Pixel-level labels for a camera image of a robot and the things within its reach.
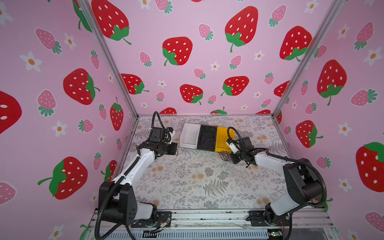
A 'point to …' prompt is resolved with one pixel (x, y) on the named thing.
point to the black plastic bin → (210, 130)
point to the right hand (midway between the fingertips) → (230, 154)
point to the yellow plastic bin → (222, 137)
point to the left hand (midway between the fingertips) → (176, 147)
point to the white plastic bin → (189, 136)
